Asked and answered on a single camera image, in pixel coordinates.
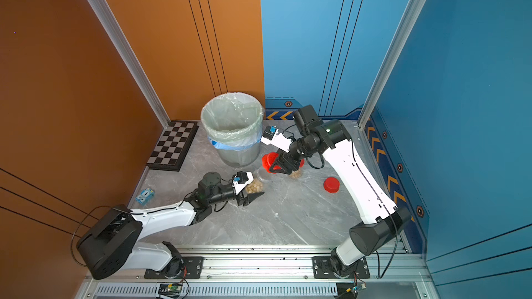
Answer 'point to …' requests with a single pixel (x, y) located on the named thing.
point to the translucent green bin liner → (233, 120)
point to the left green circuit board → (171, 290)
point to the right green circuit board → (356, 288)
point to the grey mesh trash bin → (240, 158)
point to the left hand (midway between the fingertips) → (260, 180)
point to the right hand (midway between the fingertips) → (277, 159)
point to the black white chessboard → (173, 145)
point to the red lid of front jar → (331, 184)
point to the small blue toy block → (145, 196)
